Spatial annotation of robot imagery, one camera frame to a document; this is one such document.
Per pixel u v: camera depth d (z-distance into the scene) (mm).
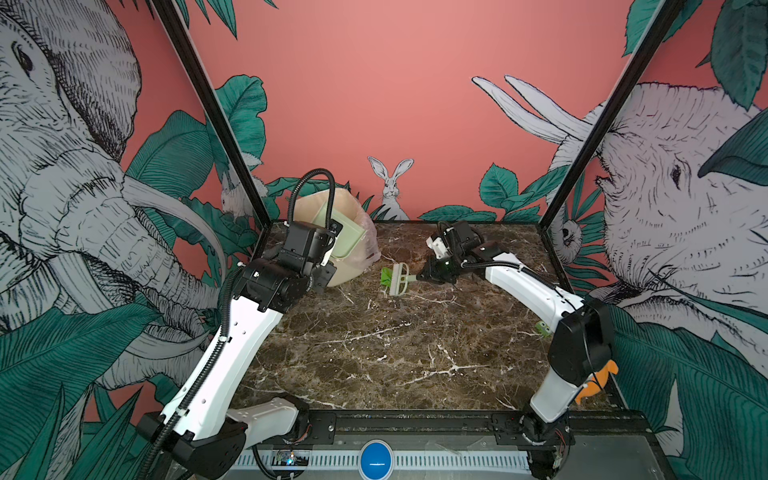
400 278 919
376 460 686
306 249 471
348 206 940
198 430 357
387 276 1007
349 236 747
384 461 690
